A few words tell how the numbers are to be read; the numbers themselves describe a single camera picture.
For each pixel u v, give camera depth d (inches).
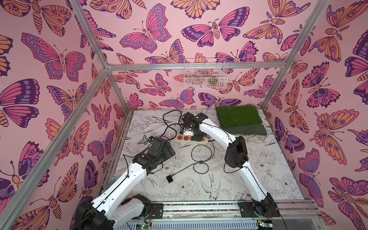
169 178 33.1
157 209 29.3
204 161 36.1
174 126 43.2
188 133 34.5
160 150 24.1
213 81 37.1
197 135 32.4
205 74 37.5
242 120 43.2
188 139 38.4
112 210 16.2
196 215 28.7
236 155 23.6
